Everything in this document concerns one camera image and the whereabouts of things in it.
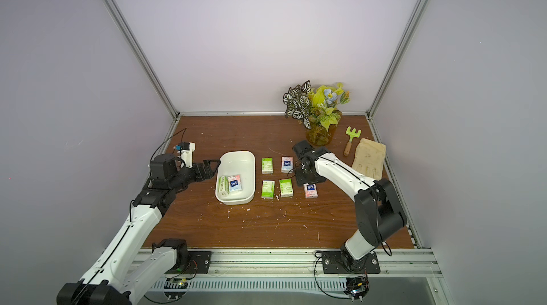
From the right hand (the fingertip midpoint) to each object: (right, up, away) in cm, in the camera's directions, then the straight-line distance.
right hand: (308, 176), depth 87 cm
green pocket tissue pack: (-18, +3, +10) cm, 21 cm away
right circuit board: (+14, -34, -17) cm, 41 cm away
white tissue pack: (-9, -6, +2) cm, 11 cm away
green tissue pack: (-17, -6, +2) cm, 18 cm away
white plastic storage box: (-32, +4, +13) cm, 35 cm away
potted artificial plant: (+4, +30, +5) cm, 30 cm away
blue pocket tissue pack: (-9, +3, +10) cm, 14 cm away
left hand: (-37, +7, -9) cm, 39 cm away
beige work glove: (+32, +6, +14) cm, 35 cm away
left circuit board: (-48, -36, -16) cm, 62 cm away
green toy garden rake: (+25, +17, +23) cm, 38 cm away
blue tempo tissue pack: (-32, -4, +3) cm, 32 cm away
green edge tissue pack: (-36, -4, 0) cm, 36 cm away
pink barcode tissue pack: (+1, -6, 0) cm, 6 cm away
